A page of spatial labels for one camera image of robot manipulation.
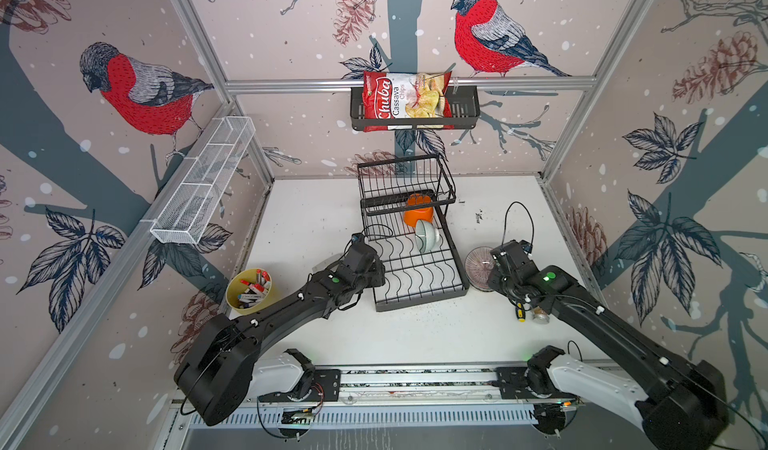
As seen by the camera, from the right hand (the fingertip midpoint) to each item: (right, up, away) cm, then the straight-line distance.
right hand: (489, 283), depth 81 cm
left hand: (-31, +3, +3) cm, 31 cm away
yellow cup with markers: (-66, -2, -1) cm, 66 cm away
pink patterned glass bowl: (-1, +4, +6) cm, 7 cm away
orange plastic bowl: (-20, +17, +22) cm, 34 cm away
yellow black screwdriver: (+10, -9, +3) cm, 14 cm away
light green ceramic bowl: (-16, +12, +11) cm, 23 cm away
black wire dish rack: (-24, +23, +27) cm, 43 cm away
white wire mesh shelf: (-78, +25, -5) cm, 82 cm away
